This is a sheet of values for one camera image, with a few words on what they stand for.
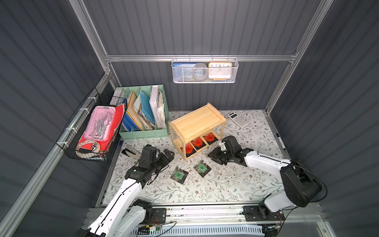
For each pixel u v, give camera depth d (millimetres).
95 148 665
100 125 721
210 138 1016
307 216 738
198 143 991
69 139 610
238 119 1151
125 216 560
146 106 934
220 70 883
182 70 833
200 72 909
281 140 1071
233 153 693
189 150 958
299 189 441
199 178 866
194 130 827
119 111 775
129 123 965
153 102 914
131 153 932
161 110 889
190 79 895
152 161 628
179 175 867
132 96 970
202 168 893
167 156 722
